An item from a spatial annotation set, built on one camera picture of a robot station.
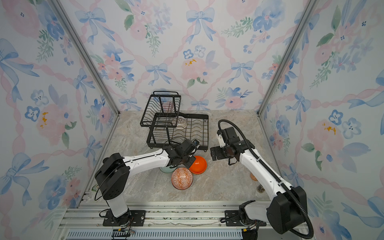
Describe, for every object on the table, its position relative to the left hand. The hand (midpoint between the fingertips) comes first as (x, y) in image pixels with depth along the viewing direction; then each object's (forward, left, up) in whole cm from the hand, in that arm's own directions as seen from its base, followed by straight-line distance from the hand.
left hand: (192, 157), depth 88 cm
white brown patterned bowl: (+30, +9, -3) cm, 32 cm away
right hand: (0, -15, +7) cm, 16 cm away
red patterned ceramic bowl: (-11, +6, -5) cm, 13 cm away
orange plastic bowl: (-5, -4, -2) cm, 7 cm away
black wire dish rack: (+10, +13, +16) cm, 23 cm away
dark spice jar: (-17, -37, -4) cm, 41 cm away
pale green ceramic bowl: (-6, +15, -4) cm, 16 cm away
